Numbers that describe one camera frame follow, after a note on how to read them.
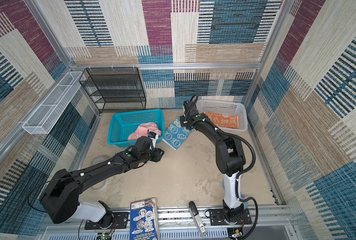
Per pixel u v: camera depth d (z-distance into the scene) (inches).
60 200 16.7
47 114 28.8
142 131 38.9
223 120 43.9
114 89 42.6
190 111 29.4
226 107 45.1
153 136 30.1
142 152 26.2
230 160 21.0
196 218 27.6
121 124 43.8
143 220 28.1
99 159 36.2
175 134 40.2
